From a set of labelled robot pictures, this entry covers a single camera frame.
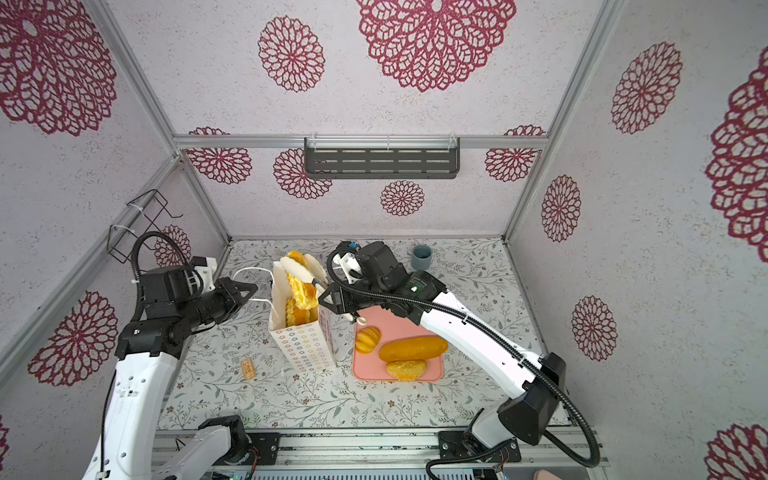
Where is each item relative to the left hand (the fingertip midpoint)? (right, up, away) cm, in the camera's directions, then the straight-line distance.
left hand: (257, 292), depth 71 cm
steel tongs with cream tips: (+13, +6, -1) cm, 14 cm away
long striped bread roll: (+5, -8, +13) cm, 16 cm away
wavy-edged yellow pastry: (+12, 0, -1) cm, 12 cm away
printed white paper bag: (+12, -14, +4) cm, 19 cm away
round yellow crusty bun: (+37, -22, +11) cm, 44 cm away
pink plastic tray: (+26, -24, +17) cm, 39 cm away
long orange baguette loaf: (+39, -18, +15) cm, 45 cm away
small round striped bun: (+25, -16, +18) cm, 35 cm away
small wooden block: (-9, -24, +15) cm, 29 cm away
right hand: (+17, 0, -5) cm, 18 cm away
